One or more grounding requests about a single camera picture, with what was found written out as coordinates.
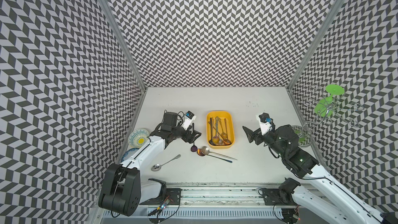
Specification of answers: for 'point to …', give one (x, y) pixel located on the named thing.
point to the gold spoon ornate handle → (224, 135)
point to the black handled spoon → (211, 142)
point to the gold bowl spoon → (215, 139)
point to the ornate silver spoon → (220, 140)
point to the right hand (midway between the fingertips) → (251, 124)
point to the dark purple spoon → (194, 148)
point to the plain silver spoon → (157, 167)
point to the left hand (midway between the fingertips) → (194, 131)
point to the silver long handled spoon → (205, 150)
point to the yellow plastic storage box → (220, 129)
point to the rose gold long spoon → (226, 141)
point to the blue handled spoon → (199, 152)
